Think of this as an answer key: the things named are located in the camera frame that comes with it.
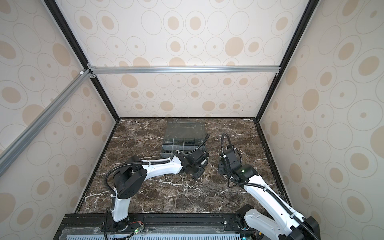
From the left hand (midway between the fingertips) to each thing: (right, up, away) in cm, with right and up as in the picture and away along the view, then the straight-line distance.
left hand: (204, 169), depth 88 cm
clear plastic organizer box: (-14, +20, +23) cm, 34 cm away
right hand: (+10, +5, -7) cm, 13 cm away
